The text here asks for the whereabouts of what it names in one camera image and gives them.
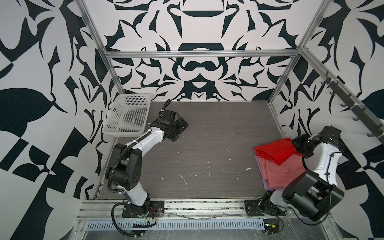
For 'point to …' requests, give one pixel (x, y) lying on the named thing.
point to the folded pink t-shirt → (276, 153)
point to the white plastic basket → (127, 115)
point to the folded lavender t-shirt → (265, 182)
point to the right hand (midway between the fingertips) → (297, 141)
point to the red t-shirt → (287, 140)
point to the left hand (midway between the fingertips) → (187, 125)
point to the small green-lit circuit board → (271, 226)
